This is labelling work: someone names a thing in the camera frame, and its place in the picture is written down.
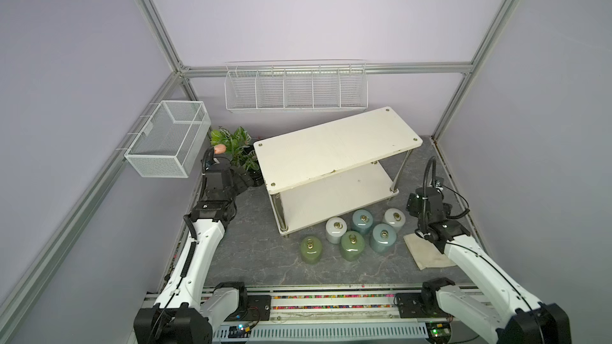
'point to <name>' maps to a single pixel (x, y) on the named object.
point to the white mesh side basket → (167, 145)
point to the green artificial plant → (237, 146)
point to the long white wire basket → (296, 86)
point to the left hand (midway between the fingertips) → (235, 178)
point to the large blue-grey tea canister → (362, 220)
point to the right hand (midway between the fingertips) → (427, 198)
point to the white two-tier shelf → (326, 170)
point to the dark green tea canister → (311, 248)
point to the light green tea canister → (351, 245)
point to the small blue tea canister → (382, 236)
